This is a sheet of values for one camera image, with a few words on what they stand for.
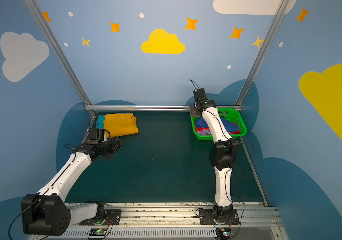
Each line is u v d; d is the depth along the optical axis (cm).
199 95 73
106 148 70
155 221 73
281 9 70
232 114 111
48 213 39
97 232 71
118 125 109
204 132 101
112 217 75
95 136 64
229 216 69
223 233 72
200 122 105
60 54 85
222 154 56
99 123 114
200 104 68
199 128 101
